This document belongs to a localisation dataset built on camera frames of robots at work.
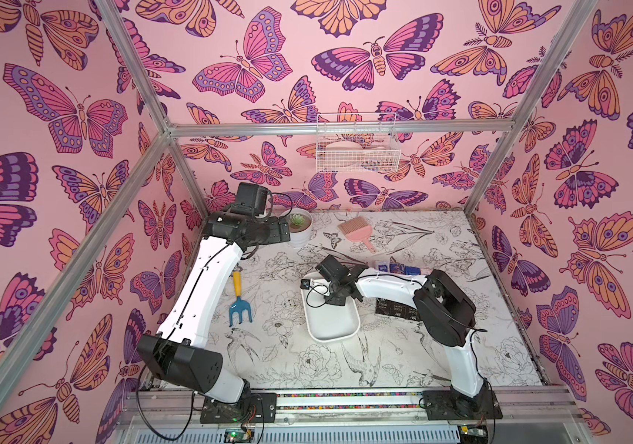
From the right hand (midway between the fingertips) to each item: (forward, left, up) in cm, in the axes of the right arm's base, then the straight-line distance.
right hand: (324, 290), depth 95 cm
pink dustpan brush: (+29, -13, -1) cm, 31 cm away
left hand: (+4, +14, +27) cm, 30 cm away
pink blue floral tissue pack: (+9, -21, 0) cm, 23 cm away
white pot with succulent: (+23, +9, +9) cm, 27 cm away
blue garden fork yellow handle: (-5, +29, -2) cm, 29 cm away
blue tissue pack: (+9, -32, -1) cm, 33 cm away
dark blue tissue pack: (+9, -26, 0) cm, 28 cm away
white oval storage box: (-12, -1, +1) cm, 12 cm away
